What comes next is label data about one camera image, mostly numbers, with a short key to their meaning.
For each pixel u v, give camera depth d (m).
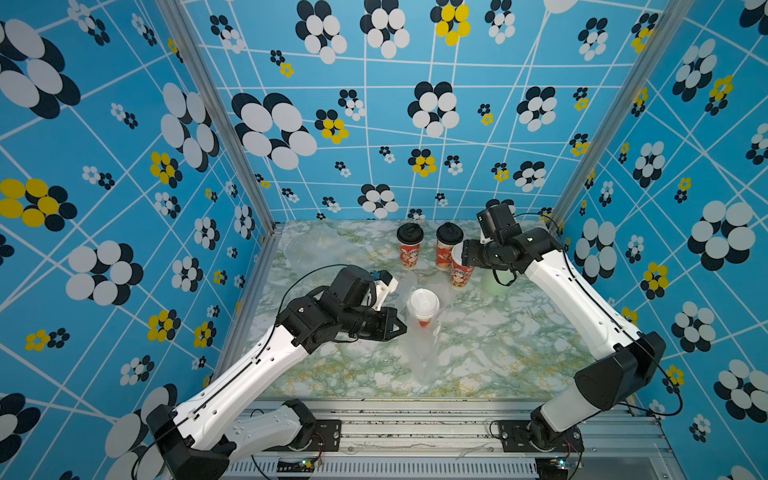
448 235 0.96
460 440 0.74
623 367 0.40
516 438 0.73
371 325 0.57
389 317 0.57
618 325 0.43
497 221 0.59
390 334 0.56
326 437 0.74
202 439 0.38
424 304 0.79
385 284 0.62
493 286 1.01
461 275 0.94
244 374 0.42
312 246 1.08
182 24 0.70
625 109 0.84
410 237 0.94
